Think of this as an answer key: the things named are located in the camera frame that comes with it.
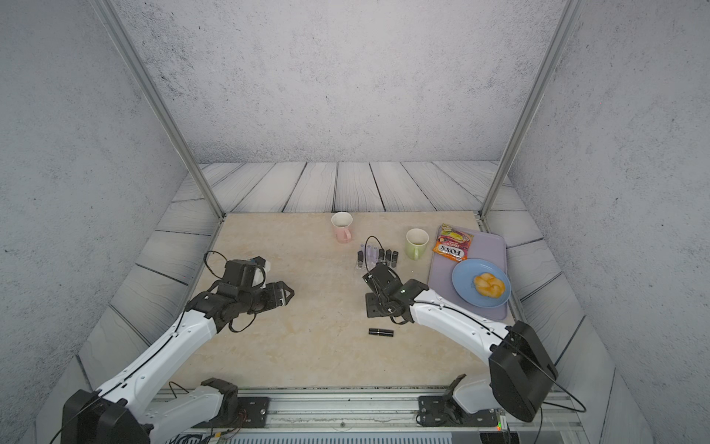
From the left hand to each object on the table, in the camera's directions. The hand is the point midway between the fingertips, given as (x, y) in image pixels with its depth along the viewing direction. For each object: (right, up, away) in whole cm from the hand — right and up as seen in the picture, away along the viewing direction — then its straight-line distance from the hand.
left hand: (290, 294), depth 81 cm
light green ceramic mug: (+40, +15, +20) cm, 47 cm away
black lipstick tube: (+20, +10, +16) cm, 27 cm away
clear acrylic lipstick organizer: (+23, +7, +18) cm, 30 cm away
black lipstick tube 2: (+27, +10, +17) cm, 34 cm away
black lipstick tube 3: (+30, +10, +16) cm, 35 cm away
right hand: (+25, -3, +2) cm, 26 cm away
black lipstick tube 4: (+32, +9, +17) cm, 37 cm away
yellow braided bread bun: (+64, 0, +14) cm, 65 cm away
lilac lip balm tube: (+25, +11, +16) cm, 32 cm away
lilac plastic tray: (+69, +13, +30) cm, 77 cm away
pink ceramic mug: (+13, +22, +26) cm, 37 cm away
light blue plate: (+57, +2, +18) cm, 60 cm away
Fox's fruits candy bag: (+55, +13, +26) cm, 63 cm away
